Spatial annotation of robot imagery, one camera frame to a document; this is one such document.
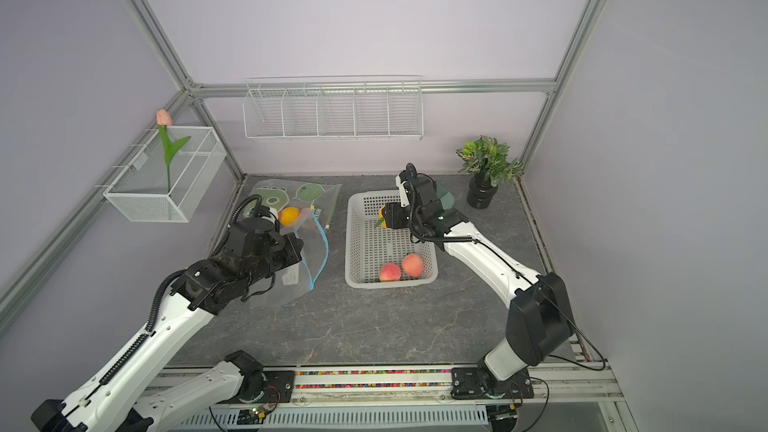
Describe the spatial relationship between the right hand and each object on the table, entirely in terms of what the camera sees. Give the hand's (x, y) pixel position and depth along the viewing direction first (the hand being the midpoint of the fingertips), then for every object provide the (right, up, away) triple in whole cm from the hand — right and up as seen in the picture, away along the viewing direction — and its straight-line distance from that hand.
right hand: (390, 208), depth 83 cm
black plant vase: (+32, +6, +21) cm, 39 cm away
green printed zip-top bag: (-32, +1, +22) cm, 39 cm away
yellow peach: (-2, -2, -1) cm, 3 cm away
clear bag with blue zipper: (-21, -16, -14) cm, 30 cm away
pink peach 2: (+7, -17, +6) cm, 19 cm away
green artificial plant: (+30, +16, +7) cm, 35 cm away
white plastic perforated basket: (-8, -13, +16) cm, 22 cm away
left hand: (-21, -9, -12) cm, 25 cm away
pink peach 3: (0, -19, +3) cm, 19 cm away
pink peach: (-22, -1, -6) cm, 23 cm away
